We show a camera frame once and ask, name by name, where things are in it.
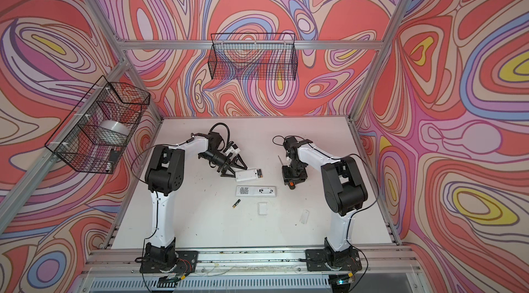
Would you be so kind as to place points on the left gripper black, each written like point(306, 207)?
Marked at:
point(226, 165)

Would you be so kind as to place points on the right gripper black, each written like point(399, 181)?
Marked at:
point(287, 175)

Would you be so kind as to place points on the white remote control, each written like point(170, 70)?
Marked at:
point(256, 191)

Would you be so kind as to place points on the black silver AAA battery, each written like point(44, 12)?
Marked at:
point(236, 203)

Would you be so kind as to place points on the orange handled screwdriver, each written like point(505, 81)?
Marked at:
point(287, 175)

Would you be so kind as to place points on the white battery cover plate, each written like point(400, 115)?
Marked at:
point(248, 175)

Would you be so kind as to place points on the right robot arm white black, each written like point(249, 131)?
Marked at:
point(345, 194)

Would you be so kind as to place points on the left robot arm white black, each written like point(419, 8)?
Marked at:
point(164, 175)

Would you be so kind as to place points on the small black item in basket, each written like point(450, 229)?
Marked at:
point(113, 157)

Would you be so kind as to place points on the white tape roll in basket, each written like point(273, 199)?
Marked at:
point(112, 133)

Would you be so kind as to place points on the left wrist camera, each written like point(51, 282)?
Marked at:
point(232, 149)

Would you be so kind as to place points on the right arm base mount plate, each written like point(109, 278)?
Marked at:
point(326, 259)

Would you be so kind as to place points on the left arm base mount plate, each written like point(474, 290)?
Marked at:
point(181, 262)

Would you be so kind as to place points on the black wire basket back wall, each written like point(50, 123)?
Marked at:
point(253, 56)

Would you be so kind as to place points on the black wire basket wall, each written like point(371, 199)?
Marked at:
point(77, 146)
point(253, 56)

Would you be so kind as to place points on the aluminium front rail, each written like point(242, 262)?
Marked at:
point(280, 269)

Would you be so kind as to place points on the black wire basket left wall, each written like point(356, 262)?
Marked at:
point(77, 146)

